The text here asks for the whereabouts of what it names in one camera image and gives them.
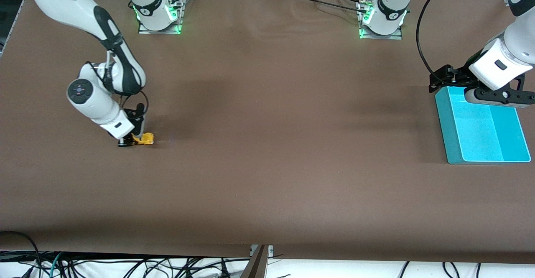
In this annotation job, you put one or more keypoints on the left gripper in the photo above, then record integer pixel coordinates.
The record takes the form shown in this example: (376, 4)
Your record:
(459, 76)

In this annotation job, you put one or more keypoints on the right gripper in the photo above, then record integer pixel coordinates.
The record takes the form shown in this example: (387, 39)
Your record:
(138, 122)

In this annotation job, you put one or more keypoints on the yellow toy beetle car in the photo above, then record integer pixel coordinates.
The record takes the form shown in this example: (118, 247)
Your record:
(146, 139)

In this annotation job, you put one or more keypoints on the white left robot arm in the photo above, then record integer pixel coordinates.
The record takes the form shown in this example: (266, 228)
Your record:
(391, 2)

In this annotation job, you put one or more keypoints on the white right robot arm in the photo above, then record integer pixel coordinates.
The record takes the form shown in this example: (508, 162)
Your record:
(90, 98)

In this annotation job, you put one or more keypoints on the teal plastic bin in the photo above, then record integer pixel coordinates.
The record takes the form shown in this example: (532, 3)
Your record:
(480, 131)

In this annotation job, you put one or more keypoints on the brown table cover sheet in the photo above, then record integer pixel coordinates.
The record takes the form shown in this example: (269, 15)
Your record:
(267, 152)

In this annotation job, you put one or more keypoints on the aluminium profile beam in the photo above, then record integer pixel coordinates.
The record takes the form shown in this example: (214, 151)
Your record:
(256, 265)

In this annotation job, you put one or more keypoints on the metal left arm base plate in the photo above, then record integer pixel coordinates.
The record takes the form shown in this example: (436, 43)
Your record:
(380, 36)

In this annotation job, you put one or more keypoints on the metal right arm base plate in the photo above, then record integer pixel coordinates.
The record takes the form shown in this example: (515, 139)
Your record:
(161, 31)

